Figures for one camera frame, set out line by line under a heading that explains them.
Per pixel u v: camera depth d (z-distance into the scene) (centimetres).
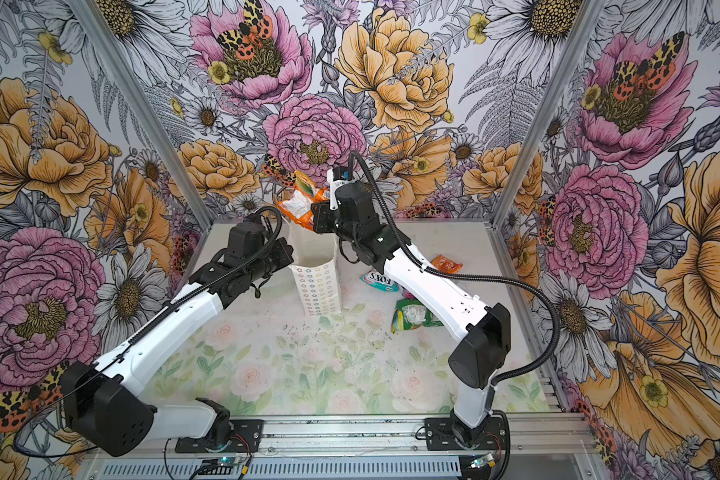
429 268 50
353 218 58
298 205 72
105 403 39
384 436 76
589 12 72
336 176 64
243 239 58
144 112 89
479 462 72
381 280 99
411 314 89
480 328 45
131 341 44
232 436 73
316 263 75
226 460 71
